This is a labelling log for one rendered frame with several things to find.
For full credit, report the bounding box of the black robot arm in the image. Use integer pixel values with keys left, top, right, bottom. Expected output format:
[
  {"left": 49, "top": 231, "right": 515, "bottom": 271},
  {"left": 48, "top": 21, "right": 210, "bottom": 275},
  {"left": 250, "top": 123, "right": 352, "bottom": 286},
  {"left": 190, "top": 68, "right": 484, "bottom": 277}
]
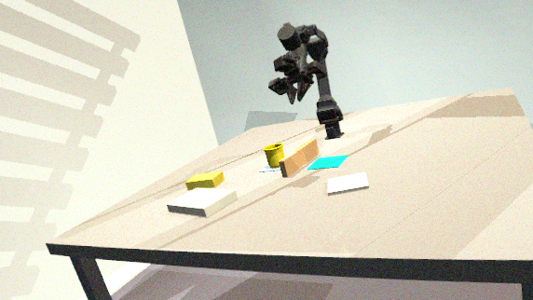
[{"left": 274, "top": 22, "right": 345, "bottom": 140}]

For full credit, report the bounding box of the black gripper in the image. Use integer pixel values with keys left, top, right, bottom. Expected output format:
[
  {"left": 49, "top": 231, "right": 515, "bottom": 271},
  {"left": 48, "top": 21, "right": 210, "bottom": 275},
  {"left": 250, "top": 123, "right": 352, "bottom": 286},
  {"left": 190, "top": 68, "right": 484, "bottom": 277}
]
[{"left": 268, "top": 54, "right": 327, "bottom": 104}]

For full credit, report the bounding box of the yellow block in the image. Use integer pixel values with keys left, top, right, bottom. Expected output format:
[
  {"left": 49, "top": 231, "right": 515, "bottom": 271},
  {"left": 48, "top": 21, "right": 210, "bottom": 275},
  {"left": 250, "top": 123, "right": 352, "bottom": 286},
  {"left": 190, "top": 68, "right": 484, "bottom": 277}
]
[{"left": 185, "top": 171, "right": 225, "bottom": 191}]

